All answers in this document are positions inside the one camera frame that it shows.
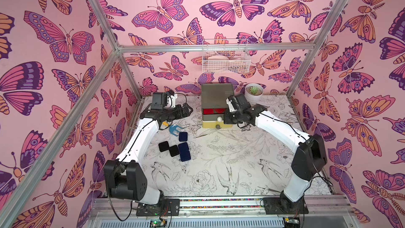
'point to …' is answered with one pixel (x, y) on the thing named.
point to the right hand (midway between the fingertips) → (220, 119)
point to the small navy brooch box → (183, 136)
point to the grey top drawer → (214, 115)
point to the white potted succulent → (253, 93)
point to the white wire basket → (228, 56)
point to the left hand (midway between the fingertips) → (188, 110)
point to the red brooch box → (213, 111)
